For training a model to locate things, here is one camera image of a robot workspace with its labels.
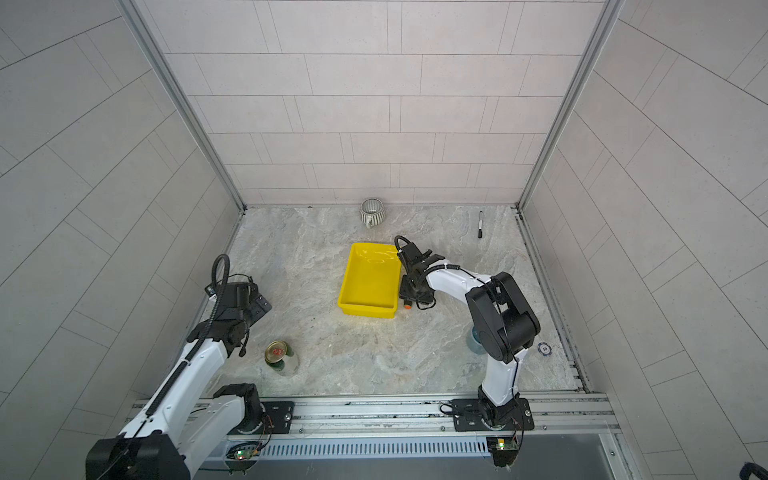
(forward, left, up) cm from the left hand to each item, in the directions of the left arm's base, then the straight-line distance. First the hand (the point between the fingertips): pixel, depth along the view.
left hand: (256, 303), depth 85 cm
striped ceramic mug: (+34, -31, +2) cm, 47 cm away
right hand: (+6, -44, -6) cm, 45 cm away
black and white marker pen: (+35, -72, -4) cm, 80 cm away
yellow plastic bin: (+7, -32, -3) cm, 33 cm away
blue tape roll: (-11, -60, +2) cm, 61 cm away
